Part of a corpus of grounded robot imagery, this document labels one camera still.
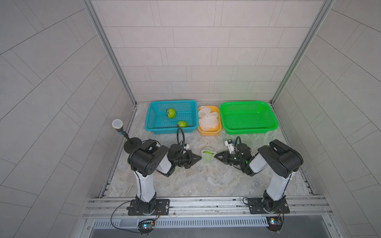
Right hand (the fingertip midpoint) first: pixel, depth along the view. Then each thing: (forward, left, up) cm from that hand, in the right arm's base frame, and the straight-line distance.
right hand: (216, 157), depth 89 cm
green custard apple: (-2, +6, +8) cm, 10 cm away
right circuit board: (-33, -23, -1) cm, 40 cm away
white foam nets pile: (+24, +3, +7) cm, 25 cm away
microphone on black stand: (+9, +50, +8) cm, 51 cm away
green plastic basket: (+30, -23, -1) cm, 38 cm away
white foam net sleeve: (+3, +4, +6) cm, 8 cm away
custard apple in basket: (+21, +20, +8) cm, 30 cm away
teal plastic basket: (+28, +38, +3) cm, 48 cm away
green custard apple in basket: (+31, +28, +9) cm, 42 cm away
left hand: (-1, +8, +1) cm, 8 cm away
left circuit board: (-31, +35, +4) cm, 48 cm away
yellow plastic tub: (+16, -1, +5) cm, 16 cm away
